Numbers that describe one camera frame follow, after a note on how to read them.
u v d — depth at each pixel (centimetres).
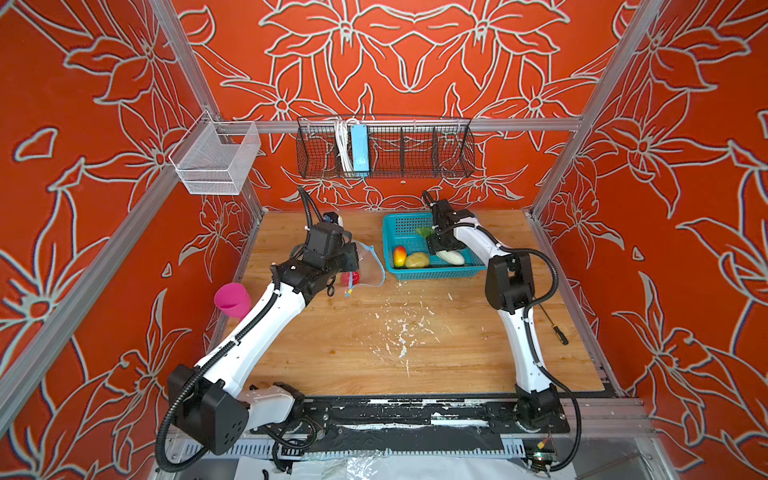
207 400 38
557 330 87
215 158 94
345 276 66
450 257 101
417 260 98
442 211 87
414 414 74
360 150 89
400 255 101
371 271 87
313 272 53
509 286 63
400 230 110
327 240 56
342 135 88
